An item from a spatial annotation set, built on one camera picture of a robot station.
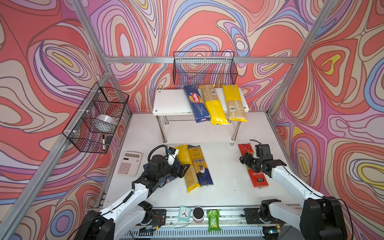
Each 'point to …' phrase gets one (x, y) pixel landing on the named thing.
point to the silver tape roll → (107, 118)
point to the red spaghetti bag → (258, 178)
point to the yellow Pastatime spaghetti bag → (191, 179)
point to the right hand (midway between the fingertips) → (245, 163)
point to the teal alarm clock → (184, 213)
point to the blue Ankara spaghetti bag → (200, 165)
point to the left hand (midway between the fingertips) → (184, 161)
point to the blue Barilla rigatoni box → (168, 179)
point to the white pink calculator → (130, 164)
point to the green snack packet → (213, 220)
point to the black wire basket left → (91, 127)
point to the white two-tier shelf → (177, 123)
